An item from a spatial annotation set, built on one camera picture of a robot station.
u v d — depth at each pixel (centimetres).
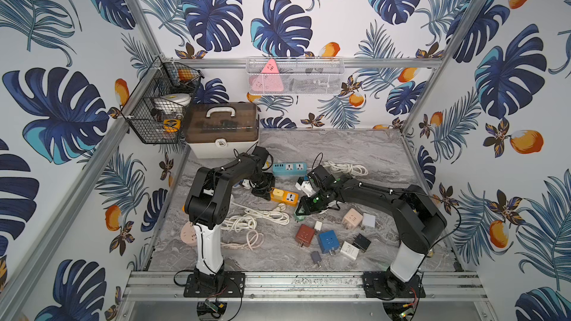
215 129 96
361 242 82
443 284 76
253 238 84
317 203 77
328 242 78
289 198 92
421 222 47
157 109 82
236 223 84
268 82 89
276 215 90
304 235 80
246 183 89
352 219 84
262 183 84
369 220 84
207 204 55
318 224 86
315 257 80
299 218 84
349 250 80
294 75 94
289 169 102
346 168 102
